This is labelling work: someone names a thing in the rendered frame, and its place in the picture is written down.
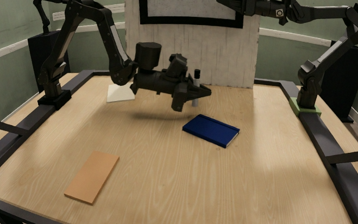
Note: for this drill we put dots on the tan flat rectangular board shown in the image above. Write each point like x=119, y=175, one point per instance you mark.
x=91, y=178

